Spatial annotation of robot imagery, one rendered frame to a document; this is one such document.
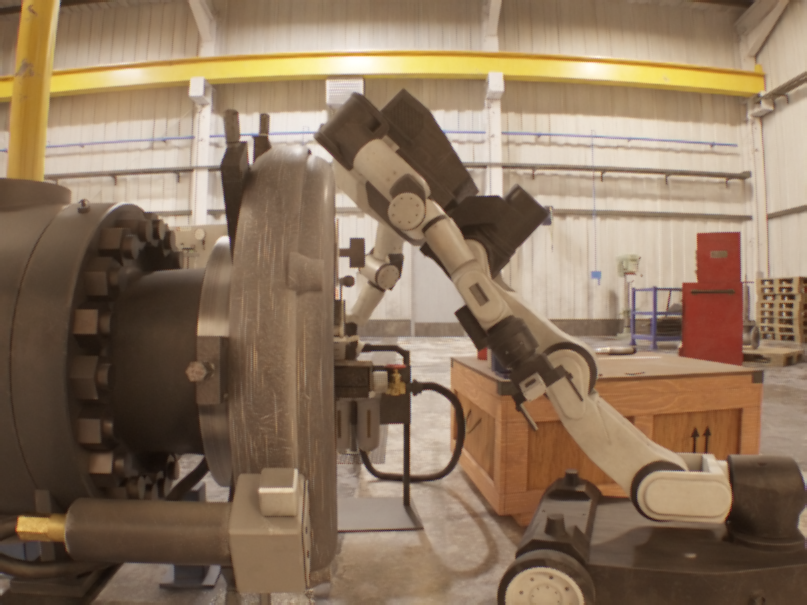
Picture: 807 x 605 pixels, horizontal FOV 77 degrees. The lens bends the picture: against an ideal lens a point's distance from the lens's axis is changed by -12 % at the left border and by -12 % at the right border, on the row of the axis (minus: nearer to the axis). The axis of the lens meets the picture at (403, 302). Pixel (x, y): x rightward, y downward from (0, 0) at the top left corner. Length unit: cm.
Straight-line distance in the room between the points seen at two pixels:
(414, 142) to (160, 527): 107
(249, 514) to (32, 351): 40
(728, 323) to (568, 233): 793
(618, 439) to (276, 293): 91
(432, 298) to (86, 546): 1112
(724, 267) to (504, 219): 347
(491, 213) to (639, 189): 1170
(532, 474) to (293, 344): 130
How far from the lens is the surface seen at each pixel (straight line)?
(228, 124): 80
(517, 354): 114
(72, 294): 88
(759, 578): 135
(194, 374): 61
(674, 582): 129
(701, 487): 136
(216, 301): 87
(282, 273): 70
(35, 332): 88
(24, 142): 471
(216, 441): 89
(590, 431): 135
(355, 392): 114
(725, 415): 218
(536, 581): 126
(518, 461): 183
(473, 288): 114
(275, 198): 78
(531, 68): 1235
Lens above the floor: 71
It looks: level
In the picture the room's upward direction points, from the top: straight up
